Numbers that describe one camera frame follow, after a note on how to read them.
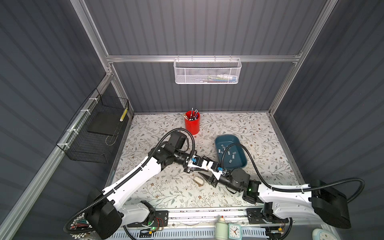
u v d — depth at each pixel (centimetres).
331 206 44
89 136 72
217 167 59
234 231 68
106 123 75
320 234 67
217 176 63
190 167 60
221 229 65
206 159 91
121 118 80
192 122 98
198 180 83
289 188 51
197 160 54
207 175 65
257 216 72
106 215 37
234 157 95
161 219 72
